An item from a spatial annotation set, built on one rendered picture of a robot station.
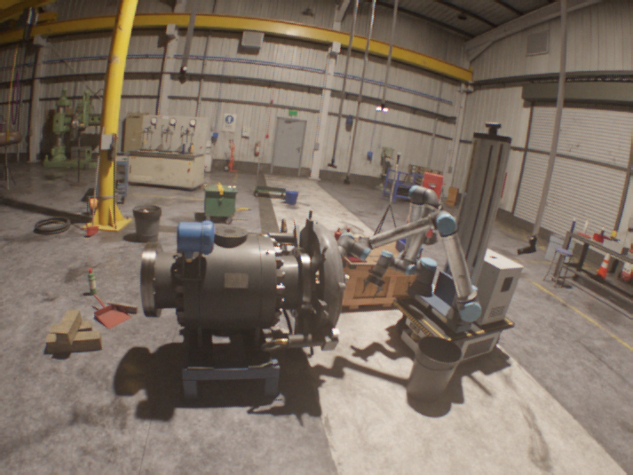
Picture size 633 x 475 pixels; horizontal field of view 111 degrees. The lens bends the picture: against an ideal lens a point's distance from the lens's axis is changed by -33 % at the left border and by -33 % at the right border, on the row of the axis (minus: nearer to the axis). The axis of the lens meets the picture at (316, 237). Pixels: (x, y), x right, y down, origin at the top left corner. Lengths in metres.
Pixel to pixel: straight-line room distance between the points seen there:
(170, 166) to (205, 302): 6.36
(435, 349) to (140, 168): 7.41
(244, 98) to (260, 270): 11.15
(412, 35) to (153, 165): 11.34
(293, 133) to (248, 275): 11.04
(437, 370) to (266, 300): 1.12
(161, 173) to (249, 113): 5.56
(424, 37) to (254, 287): 14.11
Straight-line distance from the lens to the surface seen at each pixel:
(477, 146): 2.59
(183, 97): 12.84
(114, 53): 5.05
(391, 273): 3.16
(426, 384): 2.20
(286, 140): 12.55
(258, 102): 12.54
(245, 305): 1.77
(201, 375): 1.90
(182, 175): 7.81
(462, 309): 2.18
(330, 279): 1.76
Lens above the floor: 1.50
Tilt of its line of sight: 17 degrees down
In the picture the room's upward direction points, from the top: 8 degrees clockwise
